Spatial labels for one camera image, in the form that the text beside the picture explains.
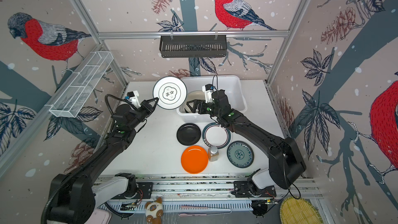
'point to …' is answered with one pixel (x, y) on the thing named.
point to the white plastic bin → (232, 84)
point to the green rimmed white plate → (214, 135)
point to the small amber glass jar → (213, 153)
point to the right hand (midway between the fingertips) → (191, 104)
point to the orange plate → (194, 159)
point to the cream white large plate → (195, 95)
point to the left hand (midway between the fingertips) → (158, 98)
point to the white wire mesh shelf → (74, 95)
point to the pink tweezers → (184, 214)
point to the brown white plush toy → (154, 210)
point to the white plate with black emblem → (171, 92)
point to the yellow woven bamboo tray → (299, 211)
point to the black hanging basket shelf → (193, 46)
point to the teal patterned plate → (240, 154)
